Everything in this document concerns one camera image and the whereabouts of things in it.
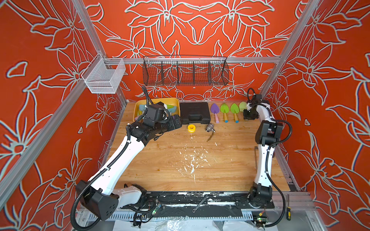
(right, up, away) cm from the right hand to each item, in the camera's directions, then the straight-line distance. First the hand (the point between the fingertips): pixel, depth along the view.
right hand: (248, 116), depth 109 cm
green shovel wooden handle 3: (-2, +9, +6) cm, 10 cm away
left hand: (-54, -2, -36) cm, 65 cm away
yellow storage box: (-59, +10, +9) cm, 61 cm away
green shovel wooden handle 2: (-8, +5, +6) cm, 11 cm away
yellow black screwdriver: (+2, -48, -39) cm, 62 cm away
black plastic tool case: (-42, +3, -2) cm, 42 cm away
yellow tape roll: (-45, -9, -8) cm, 46 cm away
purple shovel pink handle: (-25, +6, +6) cm, 26 cm away
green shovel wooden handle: (-17, +6, +5) cm, 19 cm away
